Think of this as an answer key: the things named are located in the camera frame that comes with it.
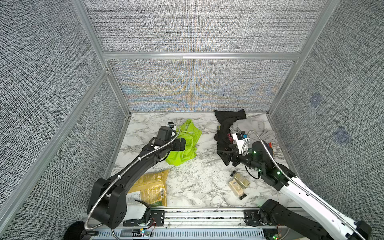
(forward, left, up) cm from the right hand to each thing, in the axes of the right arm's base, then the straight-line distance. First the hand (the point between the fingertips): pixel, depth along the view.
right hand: (223, 148), depth 72 cm
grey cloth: (+23, -26, -13) cm, 37 cm away
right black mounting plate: (-25, -13, -23) cm, 36 cm away
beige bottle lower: (-12, -8, -21) cm, 26 cm away
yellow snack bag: (-13, +37, -16) cm, 43 cm away
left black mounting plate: (-25, +33, -23) cm, 48 cm away
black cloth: (+43, -11, -22) cm, 49 cm away
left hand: (+11, +24, -8) cm, 28 cm away
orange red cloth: (+17, -37, -22) cm, 46 cm away
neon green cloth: (+26, +17, -18) cm, 36 cm away
